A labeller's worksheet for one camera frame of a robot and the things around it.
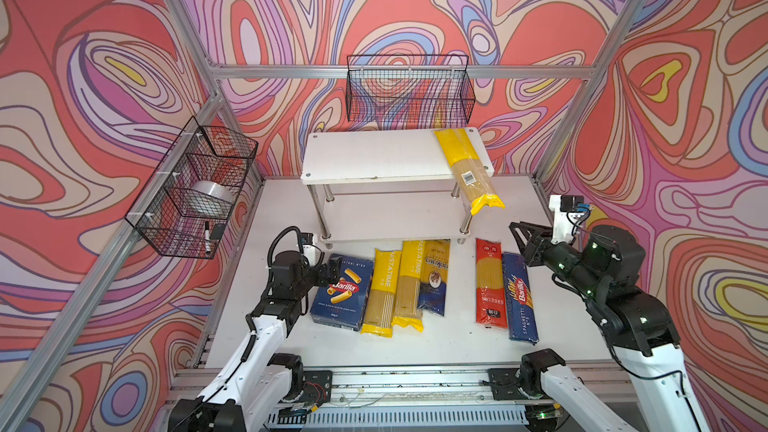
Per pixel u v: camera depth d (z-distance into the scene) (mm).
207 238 718
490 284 885
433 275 907
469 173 690
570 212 507
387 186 1048
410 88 964
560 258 517
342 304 811
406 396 723
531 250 531
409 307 840
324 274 744
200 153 892
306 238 719
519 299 842
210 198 702
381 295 863
